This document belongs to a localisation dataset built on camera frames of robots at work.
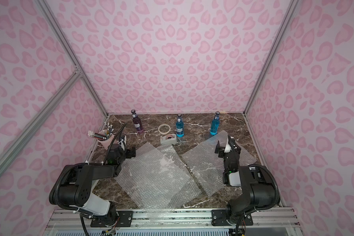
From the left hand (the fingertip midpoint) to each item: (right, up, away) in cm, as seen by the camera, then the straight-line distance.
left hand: (128, 144), depth 95 cm
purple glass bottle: (+4, +14, +5) cm, 16 cm away
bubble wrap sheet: (+20, -19, -9) cm, 29 cm away
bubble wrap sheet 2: (+51, -13, -5) cm, 52 cm away
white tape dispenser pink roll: (+25, +3, +5) cm, 26 cm away
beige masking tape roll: (+21, +6, +12) cm, 26 cm away
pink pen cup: (-13, +1, -2) cm, 14 cm away
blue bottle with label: (+33, +11, +2) cm, 35 cm away
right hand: (+62, +2, -5) cm, 62 cm away
